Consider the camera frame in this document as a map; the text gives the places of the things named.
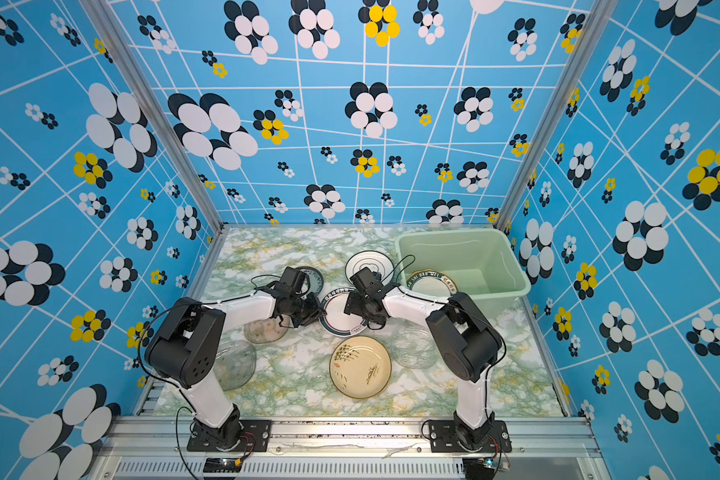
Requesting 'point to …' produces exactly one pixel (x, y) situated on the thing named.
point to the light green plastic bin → (482, 261)
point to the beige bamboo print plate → (360, 367)
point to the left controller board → (222, 465)
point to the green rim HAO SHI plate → (433, 282)
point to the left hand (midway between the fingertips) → (329, 311)
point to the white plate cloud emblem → (372, 260)
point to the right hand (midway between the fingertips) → (357, 311)
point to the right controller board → (477, 468)
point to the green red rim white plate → (335, 321)
